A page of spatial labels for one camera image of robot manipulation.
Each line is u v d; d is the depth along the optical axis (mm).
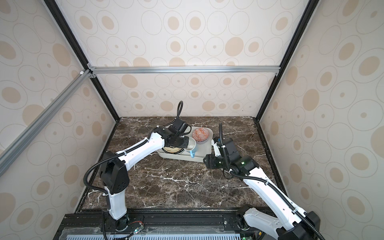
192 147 833
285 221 393
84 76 852
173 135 656
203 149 993
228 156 547
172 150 949
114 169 473
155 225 738
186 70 938
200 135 1033
